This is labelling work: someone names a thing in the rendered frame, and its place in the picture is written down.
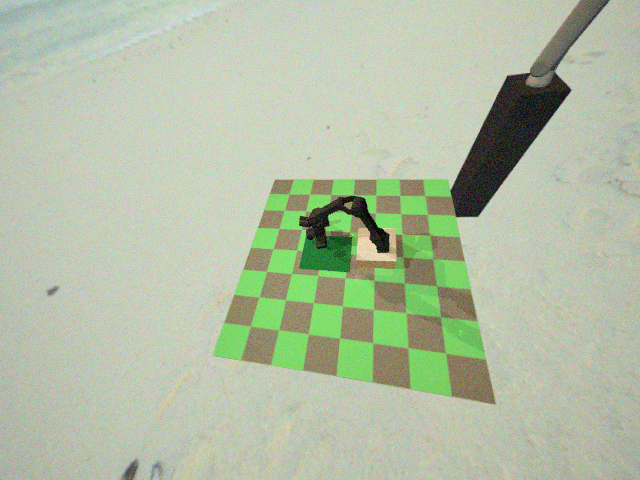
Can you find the green circuit board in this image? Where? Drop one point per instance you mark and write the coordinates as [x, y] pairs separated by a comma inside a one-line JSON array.
[[336, 257]]

